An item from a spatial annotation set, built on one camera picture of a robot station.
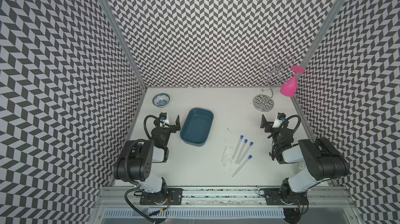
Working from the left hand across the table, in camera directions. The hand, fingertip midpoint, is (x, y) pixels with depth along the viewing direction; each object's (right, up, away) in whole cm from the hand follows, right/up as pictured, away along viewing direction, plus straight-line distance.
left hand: (170, 115), depth 90 cm
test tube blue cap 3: (+44, -20, -4) cm, 48 cm away
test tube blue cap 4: (+40, -26, -8) cm, 49 cm away
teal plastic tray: (+15, -7, +5) cm, 17 cm away
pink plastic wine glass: (+69, +16, -2) cm, 71 cm away
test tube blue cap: (+39, -18, -2) cm, 43 cm away
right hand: (+59, -1, -1) cm, 59 cm away
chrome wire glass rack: (+58, +23, -10) cm, 63 cm away
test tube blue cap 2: (+41, -20, -3) cm, 46 cm away
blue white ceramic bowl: (-11, +9, +18) cm, 23 cm away
